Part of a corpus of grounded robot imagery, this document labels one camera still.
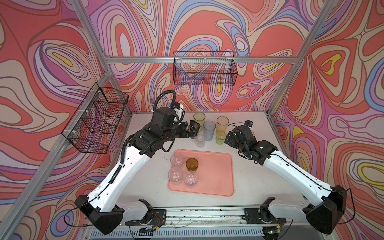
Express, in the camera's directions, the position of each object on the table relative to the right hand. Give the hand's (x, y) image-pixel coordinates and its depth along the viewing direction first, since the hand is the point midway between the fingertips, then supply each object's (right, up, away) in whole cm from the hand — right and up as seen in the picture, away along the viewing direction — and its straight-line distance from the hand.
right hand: (234, 141), depth 79 cm
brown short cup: (-23, -15, +9) cm, 29 cm away
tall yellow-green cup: (-18, +14, +20) cm, 30 cm away
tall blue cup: (-11, +7, +17) cm, 22 cm away
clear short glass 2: (-32, -13, +12) cm, 36 cm away
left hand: (-22, +9, -14) cm, 27 cm away
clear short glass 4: (-24, -23, +5) cm, 33 cm away
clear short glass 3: (-17, -1, +23) cm, 28 cm away
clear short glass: (-32, -20, +7) cm, 39 cm away
